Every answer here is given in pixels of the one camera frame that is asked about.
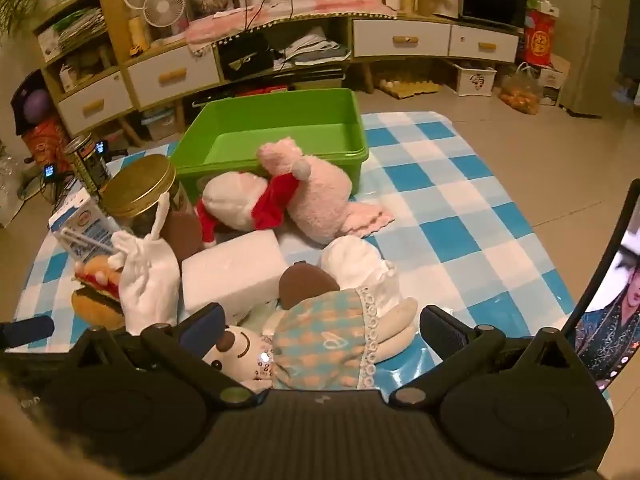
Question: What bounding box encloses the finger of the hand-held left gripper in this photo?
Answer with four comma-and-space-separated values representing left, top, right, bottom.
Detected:
0, 316, 55, 350

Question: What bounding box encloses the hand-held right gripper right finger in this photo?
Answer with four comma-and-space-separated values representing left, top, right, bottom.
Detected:
387, 304, 577, 408

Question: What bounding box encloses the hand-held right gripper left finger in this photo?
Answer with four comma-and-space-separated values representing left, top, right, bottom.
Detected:
65, 302, 261, 408

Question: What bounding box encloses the burger plush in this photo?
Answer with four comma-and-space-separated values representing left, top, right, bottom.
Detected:
71, 254, 127, 331

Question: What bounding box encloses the brown oval plush piece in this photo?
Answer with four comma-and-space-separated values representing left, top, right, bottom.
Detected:
277, 262, 342, 311
160, 210, 205, 261

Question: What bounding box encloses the bunny plush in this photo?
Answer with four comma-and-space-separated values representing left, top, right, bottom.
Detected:
200, 285, 418, 393

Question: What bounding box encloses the pink pig plush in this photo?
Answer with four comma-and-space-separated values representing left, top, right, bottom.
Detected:
256, 137, 353, 245

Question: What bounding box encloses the green plastic bin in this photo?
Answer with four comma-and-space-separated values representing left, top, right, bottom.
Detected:
170, 87, 371, 201

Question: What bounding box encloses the white foam block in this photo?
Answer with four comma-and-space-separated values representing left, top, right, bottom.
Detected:
181, 230, 288, 318

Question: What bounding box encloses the white ruffled baby hat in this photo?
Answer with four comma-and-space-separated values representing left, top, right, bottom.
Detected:
320, 236, 401, 316

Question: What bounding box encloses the blue white checked mat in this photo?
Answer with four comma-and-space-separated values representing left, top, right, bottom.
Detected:
12, 110, 616, 411

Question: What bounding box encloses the white and blue milk carton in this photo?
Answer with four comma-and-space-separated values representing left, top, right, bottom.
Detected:
48, 192, 123, 263

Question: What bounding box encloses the pink ruffled cloth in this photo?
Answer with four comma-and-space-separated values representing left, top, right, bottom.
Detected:
345, 200, 396, 238

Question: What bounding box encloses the white plush with red scarf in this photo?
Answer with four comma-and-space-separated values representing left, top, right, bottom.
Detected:
195, 162, 311, 248

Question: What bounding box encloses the glass jar with gold lid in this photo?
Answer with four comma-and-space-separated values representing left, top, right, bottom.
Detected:
100, 154, 193, 236

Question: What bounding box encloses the tablet showing video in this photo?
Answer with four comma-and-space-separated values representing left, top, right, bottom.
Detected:
562, 177, 640, 393

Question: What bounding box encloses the dark drink can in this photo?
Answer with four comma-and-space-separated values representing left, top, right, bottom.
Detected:
63, 132, 113, 196

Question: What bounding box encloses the clear plastic storage box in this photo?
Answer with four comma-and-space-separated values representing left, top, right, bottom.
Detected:
140, 107, 178, 141

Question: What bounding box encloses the purple ball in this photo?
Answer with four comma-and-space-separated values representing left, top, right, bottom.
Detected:
22, 89, 51, 117

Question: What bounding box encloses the yellow egg tray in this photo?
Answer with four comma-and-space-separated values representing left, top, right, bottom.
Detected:
375, 76, 441, 97

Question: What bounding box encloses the plastic bag of oranges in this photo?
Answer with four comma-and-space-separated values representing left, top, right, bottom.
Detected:
500, 62, 543, 115

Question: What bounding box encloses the white box with heart cutout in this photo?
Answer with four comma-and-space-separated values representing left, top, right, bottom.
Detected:
452, 62, 498, 97

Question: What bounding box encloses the black bag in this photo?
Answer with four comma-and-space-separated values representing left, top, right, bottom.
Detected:
217, 35, 276, 81

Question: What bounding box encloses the cardboard box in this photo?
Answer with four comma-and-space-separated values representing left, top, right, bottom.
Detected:
537, 55, 571, 106

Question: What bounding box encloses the wooden tv cabinet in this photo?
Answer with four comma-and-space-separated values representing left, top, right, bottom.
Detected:
122, 10, 523, 111

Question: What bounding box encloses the yellow tube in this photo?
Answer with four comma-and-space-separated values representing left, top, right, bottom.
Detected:
129, 16, 151, 48

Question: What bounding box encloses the stack of papers in shelf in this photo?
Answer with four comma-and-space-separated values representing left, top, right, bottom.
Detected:
47, 7, 106, 53

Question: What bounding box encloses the red gift bag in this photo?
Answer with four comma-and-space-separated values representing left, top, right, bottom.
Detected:
522, 7, 556, 68

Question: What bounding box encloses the wooden shelf cabinet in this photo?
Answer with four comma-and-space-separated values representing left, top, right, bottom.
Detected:
32, 0, 151, 136

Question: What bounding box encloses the grey refrigerator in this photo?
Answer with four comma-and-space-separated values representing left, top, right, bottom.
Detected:
557, 0, 631, 118

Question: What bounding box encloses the pink table cloth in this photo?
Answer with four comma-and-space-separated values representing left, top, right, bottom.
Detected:
185, 0, 398, 56

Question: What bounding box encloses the white drawer wooden handle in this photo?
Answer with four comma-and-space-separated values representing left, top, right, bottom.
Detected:
125, 47, 221, 108
352, 19, 448, 58
57, 72, 133, 133
449, 25, 521, 63

